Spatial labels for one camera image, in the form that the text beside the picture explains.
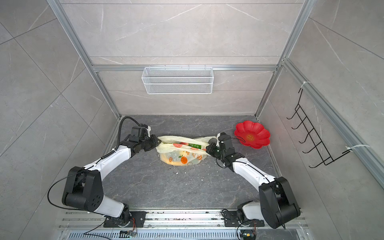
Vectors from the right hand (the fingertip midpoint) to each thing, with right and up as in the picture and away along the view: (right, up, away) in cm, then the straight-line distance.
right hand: (205, 145), depth 87 cm
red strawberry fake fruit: (-17, +1, -1) cm, 17 cm away
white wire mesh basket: (-18, +43, +13) cm, 49 cm away
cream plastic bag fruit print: (-15, -3, 0) cm, 16 cm away
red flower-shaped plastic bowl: (+37, +6, +22) cm, 43 cm away
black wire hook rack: (+49, +12, -16) cm, 53 cm away
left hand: (-27, +5, +2) cm, 27 cm away
